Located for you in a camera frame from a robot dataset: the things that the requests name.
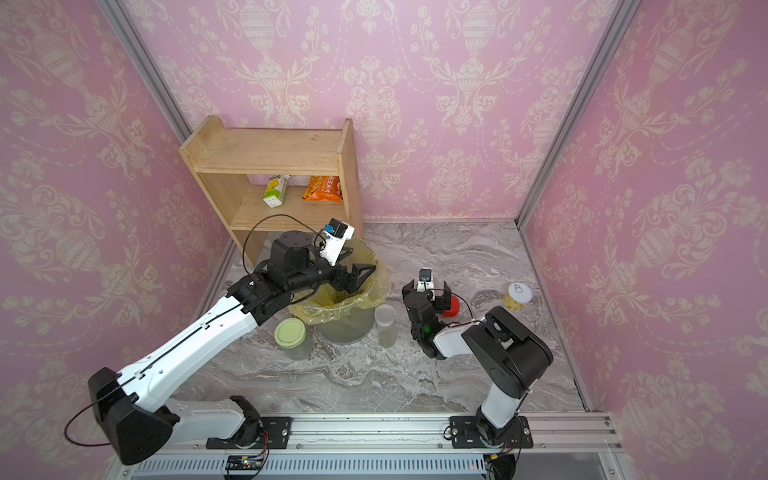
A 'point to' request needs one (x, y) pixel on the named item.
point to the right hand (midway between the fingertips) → (429, 283)
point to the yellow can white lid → (518, 296)
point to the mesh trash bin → (352, 331)
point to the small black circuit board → (243, 463)
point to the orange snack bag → (323, 188)
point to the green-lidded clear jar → (290, 334)
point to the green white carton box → (275, 189)
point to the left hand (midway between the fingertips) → (364, 260)
